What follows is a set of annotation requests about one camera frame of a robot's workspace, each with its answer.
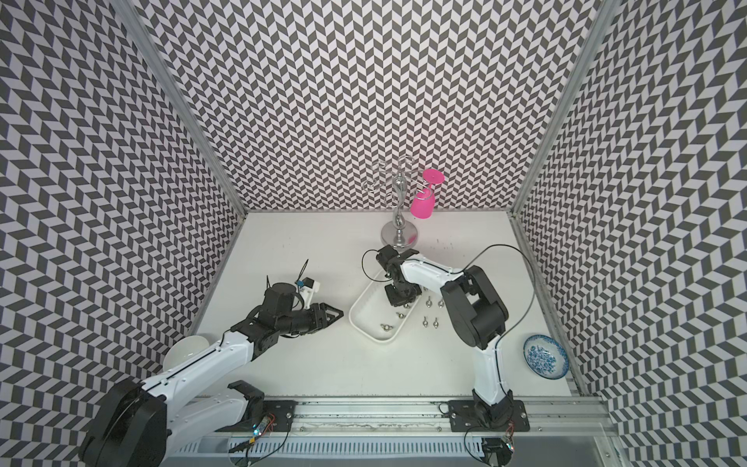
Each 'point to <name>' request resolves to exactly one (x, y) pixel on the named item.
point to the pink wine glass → (423, 200)
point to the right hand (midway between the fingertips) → (405, 303)
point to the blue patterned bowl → (546, 357)
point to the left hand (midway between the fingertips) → (338, 319)
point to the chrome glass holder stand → (398, 233)
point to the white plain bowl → (182, 348)
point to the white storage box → (373, 315)
